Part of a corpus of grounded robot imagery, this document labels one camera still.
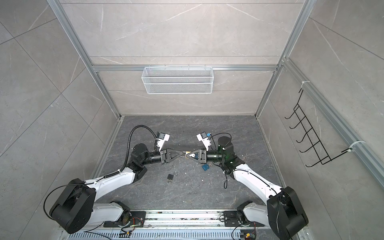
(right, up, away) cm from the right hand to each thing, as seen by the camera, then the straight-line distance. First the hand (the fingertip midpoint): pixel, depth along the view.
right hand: (188, 156), depth 71 cm
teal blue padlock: (+10, -11, +19) cm, 24 cm away
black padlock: (-12, -16, +16) cm, 25 cm away
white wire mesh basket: (-8, +47, +30) cm, 56 cm away
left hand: (-3, +2, -1) cm, 4 cm away
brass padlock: (0, +2, -1) cm, 2 cm away
